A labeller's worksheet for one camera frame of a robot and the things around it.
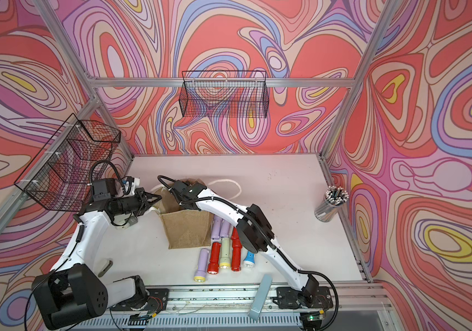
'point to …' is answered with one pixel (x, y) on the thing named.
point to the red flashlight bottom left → (212, 267)
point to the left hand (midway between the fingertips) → (161, 197)
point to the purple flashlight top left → (216, 227)
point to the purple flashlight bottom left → (200, 273)
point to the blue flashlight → (249, 261)
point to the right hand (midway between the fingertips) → (203, 212)
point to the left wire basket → (56, 179)
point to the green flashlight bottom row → (225, 256)
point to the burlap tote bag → (183, 227)
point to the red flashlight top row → (234, 238)
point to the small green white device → (132, 221)
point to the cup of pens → (335, 197)
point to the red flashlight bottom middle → (236, 256)
